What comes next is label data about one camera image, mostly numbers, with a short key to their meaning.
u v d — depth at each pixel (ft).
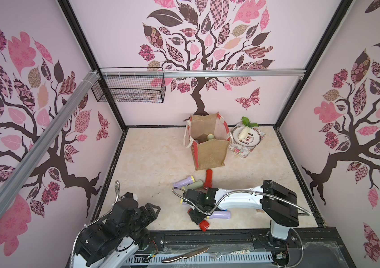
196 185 2.92
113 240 1.44
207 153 2.96
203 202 2.00
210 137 3.49
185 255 2.29
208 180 3.04
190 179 2.94
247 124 3.86
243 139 3.61
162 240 2.40
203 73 3.01
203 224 2.48
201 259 2.29
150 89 2.62
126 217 1.58
